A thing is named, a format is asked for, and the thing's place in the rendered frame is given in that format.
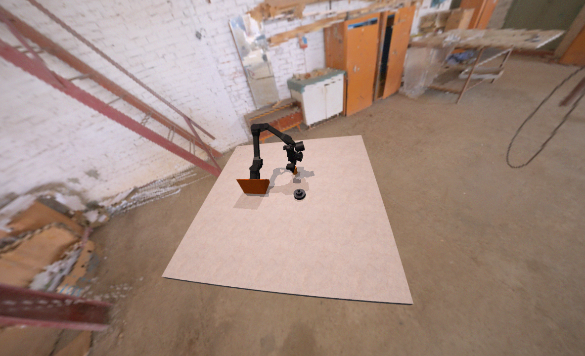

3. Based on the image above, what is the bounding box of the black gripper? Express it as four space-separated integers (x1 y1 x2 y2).
286 153 297 173

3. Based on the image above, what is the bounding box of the dark grey round pedestal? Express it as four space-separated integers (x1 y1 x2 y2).
293 189 306 200

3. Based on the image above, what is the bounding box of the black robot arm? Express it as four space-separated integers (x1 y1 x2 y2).
249 123 305 179

